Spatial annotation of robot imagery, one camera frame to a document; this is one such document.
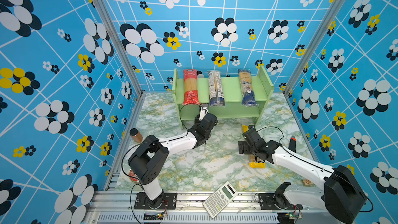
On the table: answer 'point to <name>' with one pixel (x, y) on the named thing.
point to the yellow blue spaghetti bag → (249, 98)
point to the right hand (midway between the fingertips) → (248, 145)
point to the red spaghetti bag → (190, 94)
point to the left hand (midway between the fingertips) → (206, 113)
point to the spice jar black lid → (133, 131)
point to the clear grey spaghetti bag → (216, 96)
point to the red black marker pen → (292, 144)
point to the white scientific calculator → (220, 199)
